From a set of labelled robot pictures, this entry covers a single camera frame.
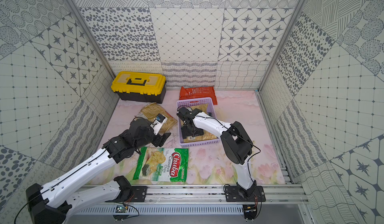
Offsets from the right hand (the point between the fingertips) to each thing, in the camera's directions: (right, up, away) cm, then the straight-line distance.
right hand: (193, 135), depth 89 cm
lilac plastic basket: (+8, +21, +17) cm, 29 cm away
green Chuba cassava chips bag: (-17, -15, -5) cm, 24 cm away
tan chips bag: (-32, +13, +15) cm, 38 cm away
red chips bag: (+4, +28, +29) cm, 41 cm away
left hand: (-14, +8, -15) cm, 22 cm away
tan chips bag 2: (+8, 0, +1) cm, 8 cm away
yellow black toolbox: (-33, +30, +11) cm, 46 cm away
